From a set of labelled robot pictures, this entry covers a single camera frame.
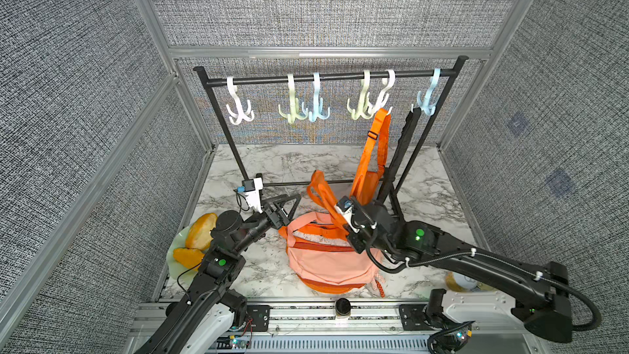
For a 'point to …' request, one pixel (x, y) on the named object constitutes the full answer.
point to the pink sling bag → (335, 266)
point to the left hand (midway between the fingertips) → (299, 197)
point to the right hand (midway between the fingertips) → (345, 220)
